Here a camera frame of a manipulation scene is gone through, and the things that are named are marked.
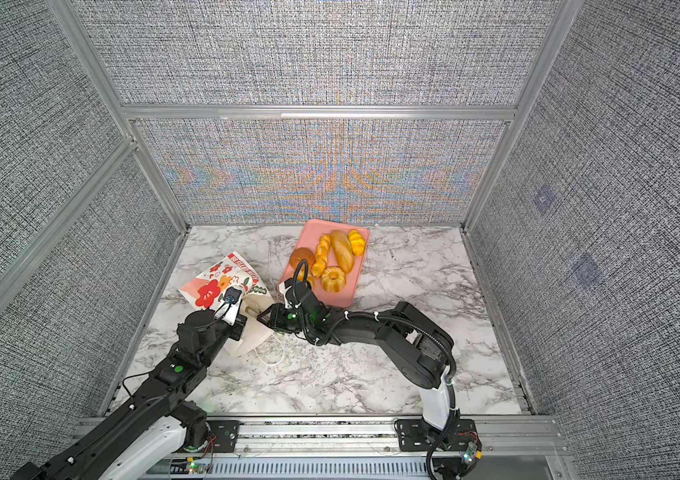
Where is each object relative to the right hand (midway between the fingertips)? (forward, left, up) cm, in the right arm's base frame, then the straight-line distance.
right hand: (259, 320), depth 83 cm
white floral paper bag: (+9, +17, +2) cm, 19 cm away
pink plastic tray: (+31, -20, -8) cm, 37 cm away
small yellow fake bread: (+18, -20, -6) cm, 28 cm away
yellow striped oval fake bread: (+34, -29, -6) cm, 45 cm away
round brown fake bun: (+30, -7, -7) cm, 32 cm away
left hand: (+3, +5, +6) cm, 8 cm away
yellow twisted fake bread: (+32, -16, -8) cm, 37 cm away
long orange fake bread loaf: (+30, -24, -5) cm, 39 cm away
